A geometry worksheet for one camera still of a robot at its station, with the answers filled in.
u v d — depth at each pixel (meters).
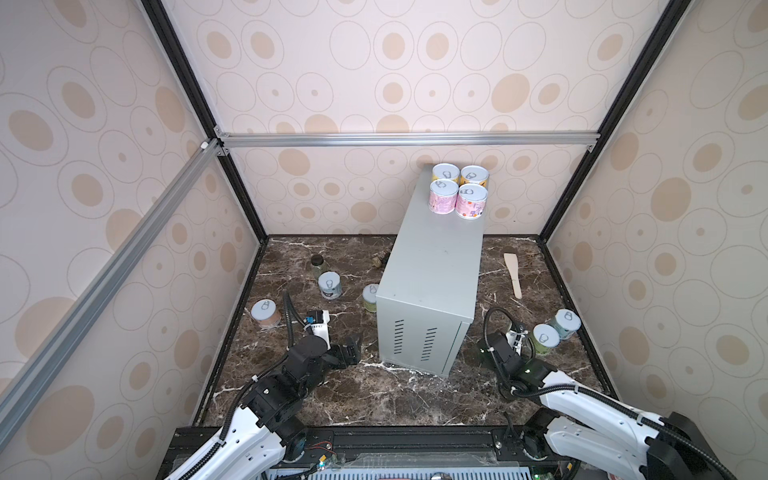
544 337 0.87
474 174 0.80
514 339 0.74
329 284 0.98
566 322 0.90
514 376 0.62
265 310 0.92
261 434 0.50
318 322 0.65
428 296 0.62
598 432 0.50
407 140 1.19
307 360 0.54
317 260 1.00
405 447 0.75
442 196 0.75
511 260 1.13
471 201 0.73
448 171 0.81
